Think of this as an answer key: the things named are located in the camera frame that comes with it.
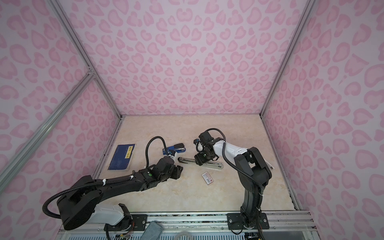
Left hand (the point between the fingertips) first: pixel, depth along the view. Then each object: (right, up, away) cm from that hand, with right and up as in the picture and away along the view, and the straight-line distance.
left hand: (181, 165), depth 86 cm
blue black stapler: (-3, +9, +12) cm, 16 cm away
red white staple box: (+15, -8, +2) cm, 17 cm away
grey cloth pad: (-11, -26, -17) cm, 33 cm away
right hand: (+12, +3, +7) cm, 14 cm away
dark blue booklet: (-39, +2, +10) cm, 40 cm away
